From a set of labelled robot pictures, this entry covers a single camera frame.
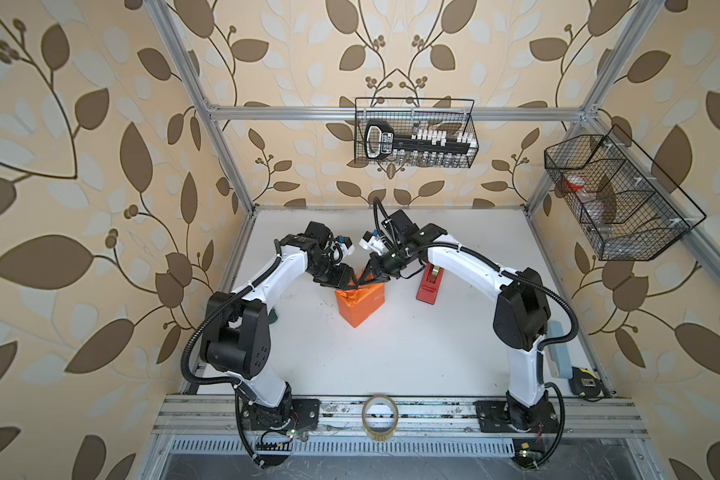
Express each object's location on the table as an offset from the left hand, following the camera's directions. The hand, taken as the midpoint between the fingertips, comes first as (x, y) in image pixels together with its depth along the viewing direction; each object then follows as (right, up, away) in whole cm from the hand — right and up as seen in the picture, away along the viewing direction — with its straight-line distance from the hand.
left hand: (350, 281), depth 85 cm
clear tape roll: (+7, -36, -13) cm, 39 cm away
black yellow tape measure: (+62, -25, -9) cm, 67 cm away
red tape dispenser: (+25, -2, +8) cm, 26 cm away
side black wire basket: (+69, +20, -12) cm, 73 cm away
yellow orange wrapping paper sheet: (+3, -5, -4) cm, 7 cm away
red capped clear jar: (+62, +28, -5) cm, 68 cm away
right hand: (+3, 0, -5) cm, 6 cm away
